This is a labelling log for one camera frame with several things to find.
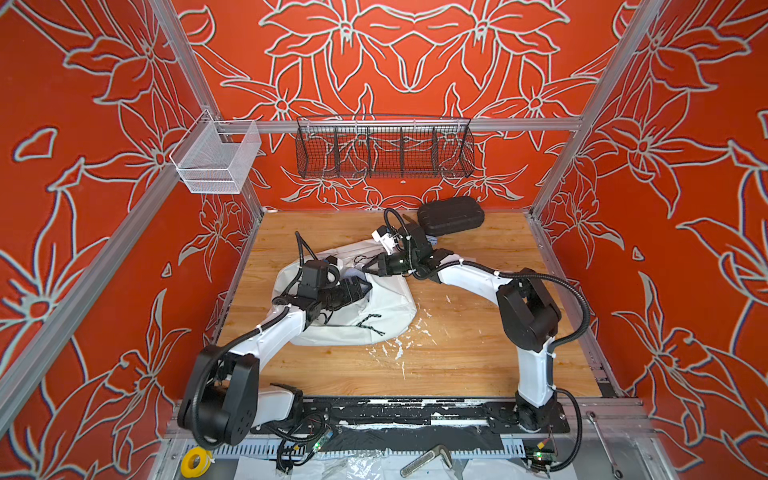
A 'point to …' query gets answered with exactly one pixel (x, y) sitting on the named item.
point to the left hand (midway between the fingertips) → (363, 288)
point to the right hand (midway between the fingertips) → (359, 268)
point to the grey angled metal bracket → (440, 449)
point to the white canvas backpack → (389, 305)
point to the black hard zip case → (450, 214)
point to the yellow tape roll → (195, 462)
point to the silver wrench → (616, 472)
